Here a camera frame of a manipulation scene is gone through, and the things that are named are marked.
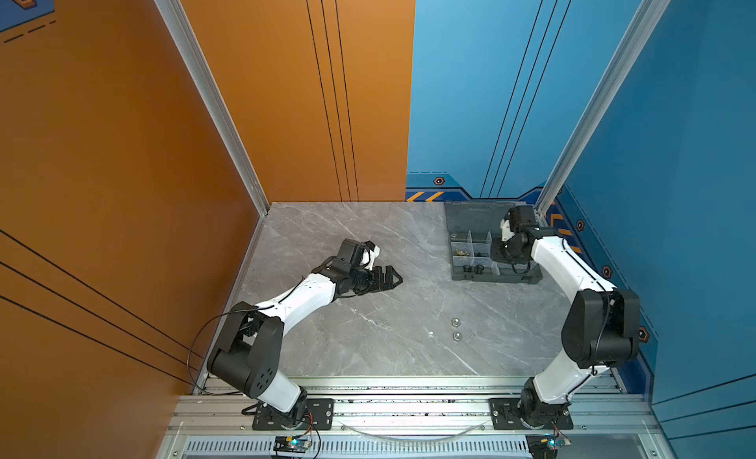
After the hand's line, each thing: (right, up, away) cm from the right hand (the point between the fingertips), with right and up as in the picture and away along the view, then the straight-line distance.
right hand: (496, 253), depth 92 cm
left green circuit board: (-58, -45, -22) cm, 77 cm away
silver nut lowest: (-14, -24, -7) cm, 29 cm away
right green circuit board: (+5, -44, -23) cm, 50 cm away
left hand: (-33, -7, -5) cm, 34 cm away
